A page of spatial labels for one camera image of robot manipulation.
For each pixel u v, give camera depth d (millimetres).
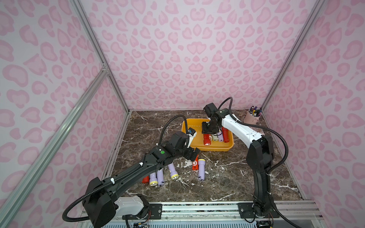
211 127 767
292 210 750
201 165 870
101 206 375
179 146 591
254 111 1007
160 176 836
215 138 982
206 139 877
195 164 871
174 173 838
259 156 535
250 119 1038
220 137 998
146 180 818
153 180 815
